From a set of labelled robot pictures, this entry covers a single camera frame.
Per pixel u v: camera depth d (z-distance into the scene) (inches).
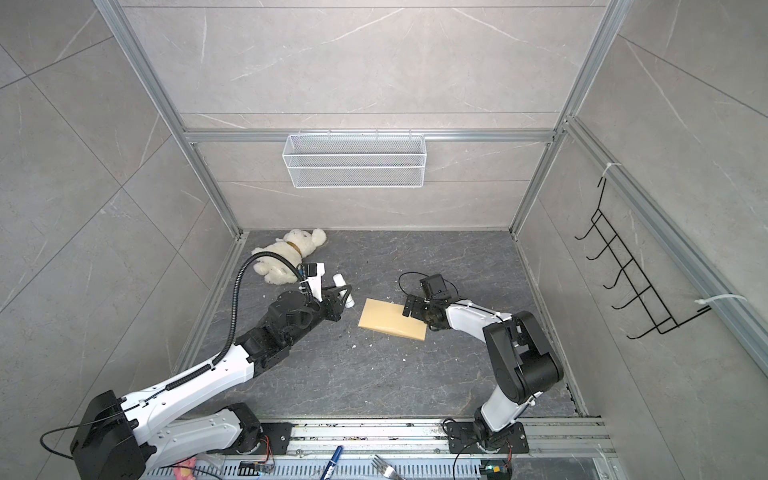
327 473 26.7
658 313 24.0
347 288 29.0
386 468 26.9
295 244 41.3
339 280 28.7
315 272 26.0
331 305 25.8
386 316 39.3
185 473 26.4
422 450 28.7
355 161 39.7
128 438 15.2
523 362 18.1
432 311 28.6
